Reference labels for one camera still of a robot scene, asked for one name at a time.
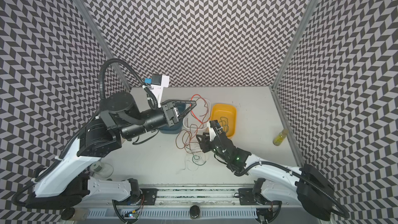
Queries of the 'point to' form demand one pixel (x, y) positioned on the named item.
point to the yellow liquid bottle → (279, 139)
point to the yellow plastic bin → (226, 115)
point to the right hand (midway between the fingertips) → (200, 134)
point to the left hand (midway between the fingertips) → (194, 105)
